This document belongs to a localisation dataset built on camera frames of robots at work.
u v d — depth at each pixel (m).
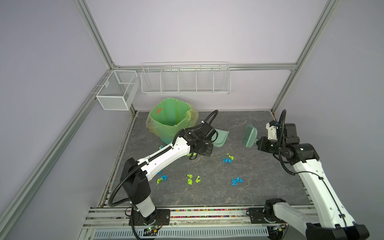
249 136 0.83
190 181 0.85
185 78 0.98
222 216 0.75
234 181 0.85
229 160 0.92
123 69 0.95
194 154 0.71
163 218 0.74
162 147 0.50
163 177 0.87
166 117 1.00
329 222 0.37
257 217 0.74
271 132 0.66
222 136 0.88
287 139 0.53
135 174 0.46
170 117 1.00
